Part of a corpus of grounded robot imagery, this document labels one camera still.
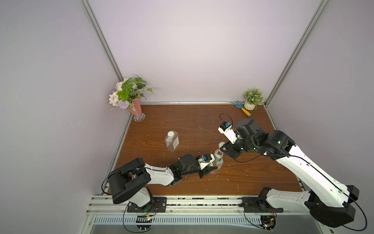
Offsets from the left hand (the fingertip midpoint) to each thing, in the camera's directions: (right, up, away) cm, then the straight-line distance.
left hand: (216, 165), depth 75 cm
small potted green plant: (+34, +41, +31) cm, 61 cm away
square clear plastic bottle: (-25, +11, +12) cm, 30 cm away
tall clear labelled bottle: (0, +4, -5) cm, 6 cm away
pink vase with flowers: (-51, +39, +8) cm, 65 cm away
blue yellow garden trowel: (+27, +35, +42) cm, 61 cm away
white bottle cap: (-26, +16, +8) cm, 31 cm away
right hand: (+2, +14, -10) cm, 17 cm away
